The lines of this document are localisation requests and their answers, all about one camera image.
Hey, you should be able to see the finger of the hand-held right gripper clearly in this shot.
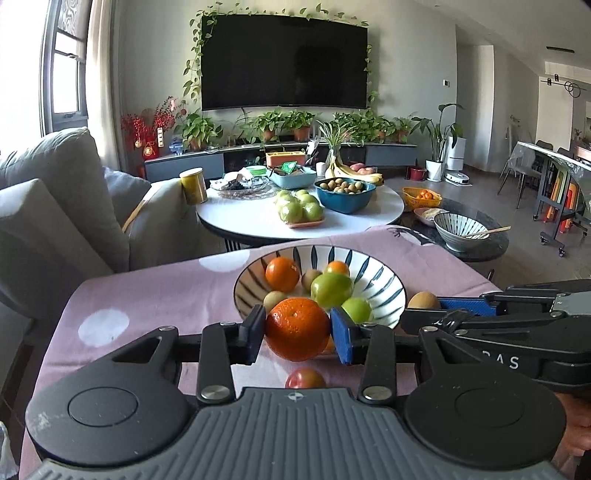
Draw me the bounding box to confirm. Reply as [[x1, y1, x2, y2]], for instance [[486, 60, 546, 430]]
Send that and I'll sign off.
[[402, 309, 563, 334], [437, 278, 591, 315]]

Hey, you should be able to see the light blue snack basket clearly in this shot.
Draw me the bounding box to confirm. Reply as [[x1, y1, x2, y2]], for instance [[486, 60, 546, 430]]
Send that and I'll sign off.
[[267, 164, 317, 189]]

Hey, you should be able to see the white curtain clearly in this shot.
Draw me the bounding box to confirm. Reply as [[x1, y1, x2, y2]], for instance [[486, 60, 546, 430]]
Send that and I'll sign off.
[[87, 0, 122, 172]]

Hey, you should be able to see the large orange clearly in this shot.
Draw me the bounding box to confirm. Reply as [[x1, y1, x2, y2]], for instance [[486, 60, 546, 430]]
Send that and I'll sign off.
[[264, 298, 332, 363]]

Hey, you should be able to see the wide striped white bowl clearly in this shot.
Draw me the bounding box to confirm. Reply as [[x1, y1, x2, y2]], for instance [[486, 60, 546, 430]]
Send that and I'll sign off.
[[232, 244, 408, 331]]

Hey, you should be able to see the large green apple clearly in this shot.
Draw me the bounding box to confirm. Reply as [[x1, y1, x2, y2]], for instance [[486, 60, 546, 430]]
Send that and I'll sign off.
[[310, 272, 355, 309]]

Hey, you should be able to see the pink plate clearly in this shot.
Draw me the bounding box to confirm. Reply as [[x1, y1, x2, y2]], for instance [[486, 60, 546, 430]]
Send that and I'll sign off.
[[413, 207, 451, 227]]

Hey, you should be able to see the grey sofa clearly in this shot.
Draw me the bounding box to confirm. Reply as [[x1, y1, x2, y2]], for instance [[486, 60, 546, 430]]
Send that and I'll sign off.
[[0, 127, 209, 325]]

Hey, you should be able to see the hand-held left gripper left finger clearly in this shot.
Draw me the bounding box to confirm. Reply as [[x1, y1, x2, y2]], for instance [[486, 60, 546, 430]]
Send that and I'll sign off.
[[111, 305, 267, 403]]

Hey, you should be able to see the black wall television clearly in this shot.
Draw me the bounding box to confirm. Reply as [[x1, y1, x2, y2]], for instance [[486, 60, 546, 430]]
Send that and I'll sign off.
[[201, 14, 369, 112]]

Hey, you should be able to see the rolling rack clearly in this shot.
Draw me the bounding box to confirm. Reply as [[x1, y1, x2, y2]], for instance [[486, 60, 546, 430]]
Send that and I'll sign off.
[[533, 157, 591, 258]]

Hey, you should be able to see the pink dotted tablecloth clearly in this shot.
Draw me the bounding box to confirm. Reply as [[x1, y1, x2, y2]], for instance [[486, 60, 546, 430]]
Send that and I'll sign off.
[[18, 224, 505, 480]]

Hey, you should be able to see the medium orange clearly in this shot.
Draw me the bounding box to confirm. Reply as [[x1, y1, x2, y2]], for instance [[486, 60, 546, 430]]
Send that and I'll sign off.
[[265, 257, 301, 293]]

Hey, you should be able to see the grey cushion with yellow trim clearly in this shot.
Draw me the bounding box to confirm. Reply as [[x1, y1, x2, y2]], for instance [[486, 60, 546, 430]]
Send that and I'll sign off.
[[122, 178, 204, 260]]

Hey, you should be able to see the black wall rail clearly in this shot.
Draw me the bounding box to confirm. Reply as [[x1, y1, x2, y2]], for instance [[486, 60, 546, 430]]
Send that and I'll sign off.
[[540, 73, 591, 100]]

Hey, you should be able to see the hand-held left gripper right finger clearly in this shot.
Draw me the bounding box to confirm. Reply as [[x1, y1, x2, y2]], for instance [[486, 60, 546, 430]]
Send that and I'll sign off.
[[330, 307, 472, 403]]

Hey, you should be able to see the dark framed window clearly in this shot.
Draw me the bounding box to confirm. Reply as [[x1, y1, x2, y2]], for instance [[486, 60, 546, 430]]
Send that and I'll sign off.
[[43, 0, 89, 133]]

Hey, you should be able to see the deep striped bowl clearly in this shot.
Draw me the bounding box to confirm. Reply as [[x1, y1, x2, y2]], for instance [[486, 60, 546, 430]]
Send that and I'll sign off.
[[433, 212, 491, 254]]

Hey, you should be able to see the orange box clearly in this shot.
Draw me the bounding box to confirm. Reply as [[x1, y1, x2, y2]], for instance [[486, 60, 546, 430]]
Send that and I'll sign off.
[[265, 150, 307, 168]]

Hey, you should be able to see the red apple on table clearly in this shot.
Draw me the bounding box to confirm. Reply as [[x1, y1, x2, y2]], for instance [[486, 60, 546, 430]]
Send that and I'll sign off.
[[285, 368, 328, 390]]

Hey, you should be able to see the dark television cabinet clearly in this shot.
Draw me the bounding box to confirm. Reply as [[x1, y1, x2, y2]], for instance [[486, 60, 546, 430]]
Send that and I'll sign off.
[[144, 142, 419, 184]]

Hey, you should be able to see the leafy potted plant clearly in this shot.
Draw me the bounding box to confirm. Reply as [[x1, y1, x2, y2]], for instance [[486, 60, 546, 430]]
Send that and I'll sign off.
[[283, 109, 320, 142], [332, 110, 416, 145], [251, 110, 285, 144], [177, 110, 223, 151]]

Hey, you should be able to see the grey dining chair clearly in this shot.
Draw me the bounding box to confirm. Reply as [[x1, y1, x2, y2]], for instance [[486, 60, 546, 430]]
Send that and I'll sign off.
[[498, 147, 556, 209]]

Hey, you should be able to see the dark round table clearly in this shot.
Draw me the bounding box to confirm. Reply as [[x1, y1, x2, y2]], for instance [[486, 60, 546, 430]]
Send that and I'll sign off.
[[396, 198, 510, 265]]

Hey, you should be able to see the vase with spider plant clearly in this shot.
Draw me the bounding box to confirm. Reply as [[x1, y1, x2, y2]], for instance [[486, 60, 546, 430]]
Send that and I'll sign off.
[[316, 120, 359, 179]]

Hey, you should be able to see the white round coffee table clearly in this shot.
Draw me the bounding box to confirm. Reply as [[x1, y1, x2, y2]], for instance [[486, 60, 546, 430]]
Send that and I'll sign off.
[[196, 179, 406, 251]]

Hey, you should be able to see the glass dish of snacks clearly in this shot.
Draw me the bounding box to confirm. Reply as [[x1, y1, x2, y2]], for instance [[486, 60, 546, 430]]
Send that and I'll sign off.
[[211, 171, 271, 199]]

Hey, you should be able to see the wooden spoon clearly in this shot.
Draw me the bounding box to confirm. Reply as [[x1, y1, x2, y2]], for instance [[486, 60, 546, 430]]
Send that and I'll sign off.
[[462, 226, 512, 240]]

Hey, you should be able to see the pile of longans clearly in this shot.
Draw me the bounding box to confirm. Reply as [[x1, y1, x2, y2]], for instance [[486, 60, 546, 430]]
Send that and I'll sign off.
[[320, 179, 369, 195]]

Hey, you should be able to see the tall plant in white pot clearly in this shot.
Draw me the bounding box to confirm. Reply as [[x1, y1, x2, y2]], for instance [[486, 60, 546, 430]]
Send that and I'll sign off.
[[410, 103, 465, 184]]

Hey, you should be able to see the covered dining table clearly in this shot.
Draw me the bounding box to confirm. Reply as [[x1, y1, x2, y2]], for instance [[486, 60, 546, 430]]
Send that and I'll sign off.
[[508, 138, 591, 217]]

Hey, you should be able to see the wrapped tray of green apples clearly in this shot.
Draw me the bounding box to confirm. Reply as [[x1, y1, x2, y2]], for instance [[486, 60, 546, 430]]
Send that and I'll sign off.
[[275, 189, 326, 230]]

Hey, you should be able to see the green ivy vine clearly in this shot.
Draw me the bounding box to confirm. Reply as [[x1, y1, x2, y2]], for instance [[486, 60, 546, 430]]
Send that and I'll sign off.
[[182, 2, 382, 112]]

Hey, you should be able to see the bunch of bananas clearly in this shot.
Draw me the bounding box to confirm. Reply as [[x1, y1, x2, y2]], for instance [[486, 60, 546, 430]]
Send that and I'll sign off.
[[324, 159, 384, 186]]

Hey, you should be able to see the gold tin can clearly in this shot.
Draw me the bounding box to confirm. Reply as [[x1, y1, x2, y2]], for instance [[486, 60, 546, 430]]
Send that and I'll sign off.
[[180, 167, 208, 205]]

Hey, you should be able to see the red flower decoration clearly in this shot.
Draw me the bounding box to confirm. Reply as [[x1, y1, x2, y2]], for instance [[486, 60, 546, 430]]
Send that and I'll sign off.
[[120, 96, 186, 160]]

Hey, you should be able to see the blue bowl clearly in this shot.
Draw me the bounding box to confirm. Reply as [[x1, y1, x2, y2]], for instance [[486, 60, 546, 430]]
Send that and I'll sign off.
[[314, 178, 378, 215]]

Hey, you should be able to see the orange basket of tangerines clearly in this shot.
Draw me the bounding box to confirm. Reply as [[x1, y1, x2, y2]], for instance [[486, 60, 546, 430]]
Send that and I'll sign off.
[[402, 186, 443, 212]]

